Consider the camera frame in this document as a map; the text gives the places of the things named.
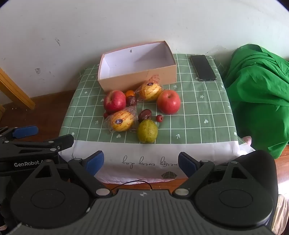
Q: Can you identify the green pear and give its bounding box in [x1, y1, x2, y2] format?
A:
[137, 119, 158, 144]

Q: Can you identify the green checkered tablecloth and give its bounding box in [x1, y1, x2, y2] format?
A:
[60, 54, 253, 184]

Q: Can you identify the yellow fruit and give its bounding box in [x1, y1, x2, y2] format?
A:
[104, 106, 138, 132]
[135, 75, 163, 102]

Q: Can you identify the black smartphone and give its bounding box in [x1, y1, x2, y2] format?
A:
[190, 55, 217, 82]

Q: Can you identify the thin black cable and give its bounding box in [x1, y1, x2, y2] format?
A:
[110, 180, 153, 193]

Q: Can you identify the small orange tangerine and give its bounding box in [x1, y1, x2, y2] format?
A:
[125, 90, 135, 97]

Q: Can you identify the dark red date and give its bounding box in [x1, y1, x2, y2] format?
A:
[138, 109, 152, 123]
[126, 95, 137, 107]

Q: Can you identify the pink cardboard box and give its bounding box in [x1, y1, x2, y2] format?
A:
[98, 41, 177, 92]

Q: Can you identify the green fabric cloth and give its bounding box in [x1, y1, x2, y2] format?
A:
[223, 44, 288, 159]

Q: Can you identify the red apple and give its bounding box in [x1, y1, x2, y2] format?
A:
[103, 90, 126, 114]
[157, 90, 181, 115]

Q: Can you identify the yellow wooden furniture leg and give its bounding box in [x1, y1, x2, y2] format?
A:
[0, 69, 35, 110]

